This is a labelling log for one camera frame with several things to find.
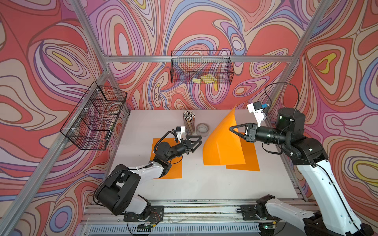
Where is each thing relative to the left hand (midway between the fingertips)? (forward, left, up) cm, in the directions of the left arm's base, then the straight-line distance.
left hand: (202, 144), depth 70 cm
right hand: (-4, -10, +14) cm, 17 cm away
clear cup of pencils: (+26, +7, -8) cm, 27 cm away
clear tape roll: (+29, -3, -24) cm, 38 cm away
